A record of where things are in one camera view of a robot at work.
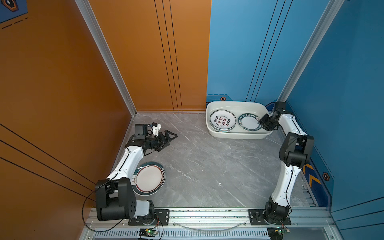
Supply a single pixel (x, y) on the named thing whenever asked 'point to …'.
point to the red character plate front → (222, 120)
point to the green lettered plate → (249, 122)
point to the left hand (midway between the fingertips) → (173, 138)
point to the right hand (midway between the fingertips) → (258, 122)
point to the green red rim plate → (148, 179)
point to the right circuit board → (277, 233)
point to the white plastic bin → (239, 108)
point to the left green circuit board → (150, 232)
